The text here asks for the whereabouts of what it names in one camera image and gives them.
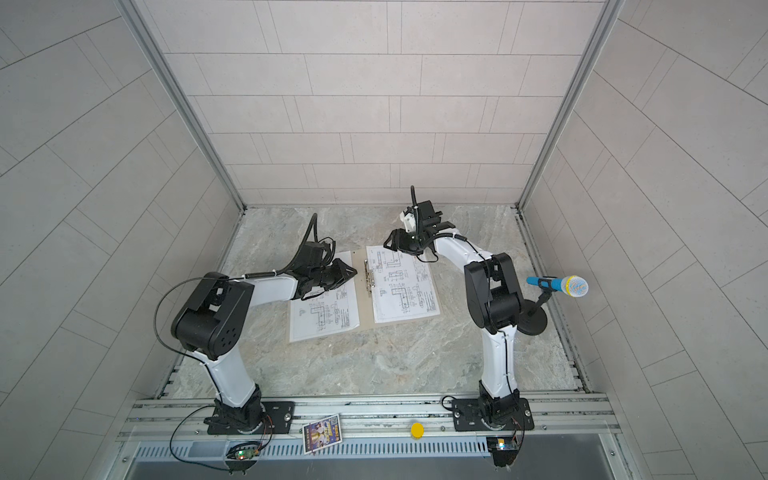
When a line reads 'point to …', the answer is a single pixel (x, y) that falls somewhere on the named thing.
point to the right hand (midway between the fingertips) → (391, 244)
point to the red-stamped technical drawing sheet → (399, 286)
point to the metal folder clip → (369, 279)
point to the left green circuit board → (247, 454)
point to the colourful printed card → (322, 433)
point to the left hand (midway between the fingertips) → (363, 267)
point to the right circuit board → (503, 448)
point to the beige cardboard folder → (367, 317)
